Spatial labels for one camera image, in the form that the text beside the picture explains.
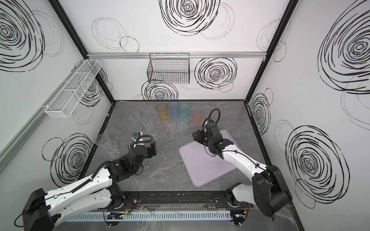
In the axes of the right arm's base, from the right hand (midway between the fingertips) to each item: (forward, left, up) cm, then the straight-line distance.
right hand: (193, 136), depth 84 cm
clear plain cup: (+1, +58, -11) cm, 59 cm away
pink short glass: (+25, -3, -11) cm, 27 cm away
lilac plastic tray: (-12, -7, -17) cm, 21 cm away
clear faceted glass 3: (+17, +32, -9) cm, 37 cm away
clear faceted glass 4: (-3, +51, -11) cm, 53 cm away
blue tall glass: (+23, +13, -1) cm, 26 cm away
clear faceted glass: (+18, +7, -8) cm, 21 cm away
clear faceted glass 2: (+17, +16, -9) cm, 25 cm away
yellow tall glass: (+21, +21, +1) cm, 29 cm away
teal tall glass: (+24, +5, -4) cm, 25 cm away
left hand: (-6, +24, +2) cm, 25 cm away
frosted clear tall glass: (+20, +42, -9) cm, 47 cm away
